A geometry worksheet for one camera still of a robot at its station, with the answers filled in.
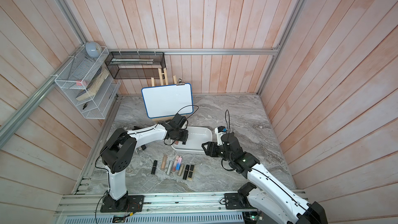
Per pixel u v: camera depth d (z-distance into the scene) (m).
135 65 1.04
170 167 0.84
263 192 0.61
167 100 0.92
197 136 0.98
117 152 0.50
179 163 0.85
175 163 0.86
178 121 0.76
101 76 0.85
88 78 0.78
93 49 0.82
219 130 0.71
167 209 0.73
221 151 0.66
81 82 0.69
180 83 0.89
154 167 0.84
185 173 0.82
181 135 0.84
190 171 0.82
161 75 0.88
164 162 0.86
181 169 0.83
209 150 0.70
